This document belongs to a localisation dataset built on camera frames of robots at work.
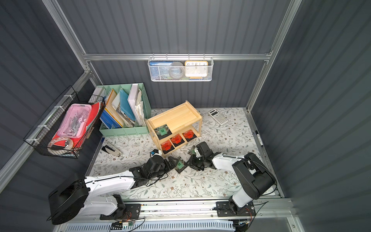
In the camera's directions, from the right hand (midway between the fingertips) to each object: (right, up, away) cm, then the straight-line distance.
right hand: (189, 163), depth 88 cm
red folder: (-55, +17, -19) cm, 61 cm away
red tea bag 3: (0, +16, +13) cm, 21 cm away
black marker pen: (+52, +14, +19) cm, 57 cm away
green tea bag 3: (+2, +6, +7) cm, 10 cm away
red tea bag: (-15, +9, +6) cm, 19 cm away
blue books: (-55, +27, +8) cm, 61 cm away
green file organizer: (-53, +46, +8) cm, 71 cm away
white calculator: (+23, +30, +26) cm, 46 cm away
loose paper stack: (-32, +33, +1) cm, 46 cm away
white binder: (-37, +40, +3) cm, 55 cm away
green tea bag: (-15, +20, -8) cm, 27 cm away
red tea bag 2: (-9, +13, +11) cm, 19 cm away
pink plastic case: (-58, +26, -16) cm, 66 cm away
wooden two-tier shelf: (-9, +23, -6) cm, 25 cm away
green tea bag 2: (-6, -1, 0) cm, 6 cm away
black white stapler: (-52, +7, +6) cm, 53 cm away
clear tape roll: (-56, +14, -23) cm, 62 cm away
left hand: (-9, +2, -6) cm, 11 cm away
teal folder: (-43, +37, +5) cm, 57 cm away
